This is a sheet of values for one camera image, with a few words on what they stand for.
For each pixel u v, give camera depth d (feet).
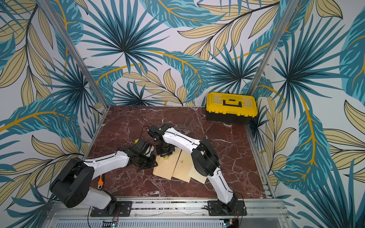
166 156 2.79
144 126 3.52
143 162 2.47
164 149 2.52
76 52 2.79
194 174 2.75
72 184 1.41
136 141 3.17
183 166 2.89
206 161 1.74
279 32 2.54
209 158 1.77
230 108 3.23
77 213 2.37
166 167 2.90
